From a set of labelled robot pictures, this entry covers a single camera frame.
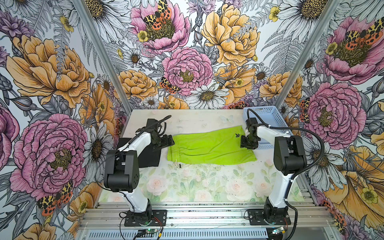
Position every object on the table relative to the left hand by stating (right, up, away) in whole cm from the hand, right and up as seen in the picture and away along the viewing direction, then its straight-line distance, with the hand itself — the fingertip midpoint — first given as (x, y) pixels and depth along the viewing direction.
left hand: (168, 148), depth 92 cm
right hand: (+49, -2, +6) cm, 49 cm away
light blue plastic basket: (+76, +20, +25) cm, 82 cm away
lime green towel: (+30, +1, +7) cm, 31 cm away
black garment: (-14, -6, +4) cm, 16 cm away
